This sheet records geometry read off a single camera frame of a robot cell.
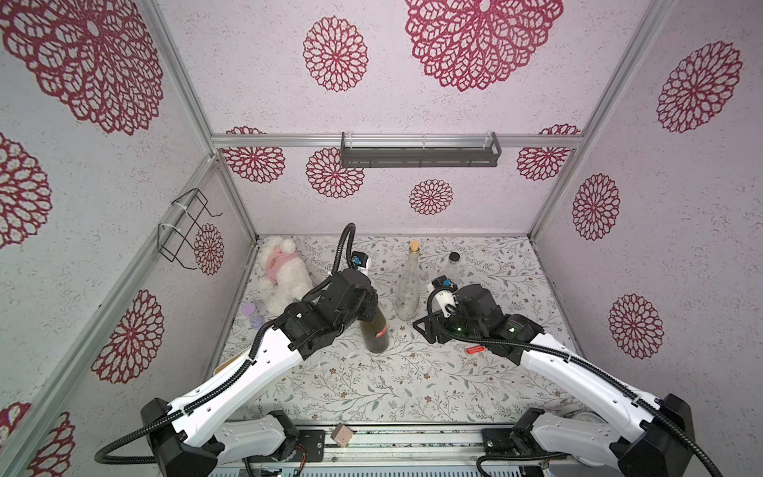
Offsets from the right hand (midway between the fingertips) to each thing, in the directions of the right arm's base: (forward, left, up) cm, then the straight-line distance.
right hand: (420, 318), depth 76 cm
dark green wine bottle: (-2, +12, -5) cm, 13 cm away
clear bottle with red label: (+33, -16, -21) cm, 42 cm away
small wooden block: (-24, +20, -17) cm, 35 cm away
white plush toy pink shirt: (+21, +43, -11) cm, 49 cm away
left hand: (+2, +13, +7) cm, 15 cm away
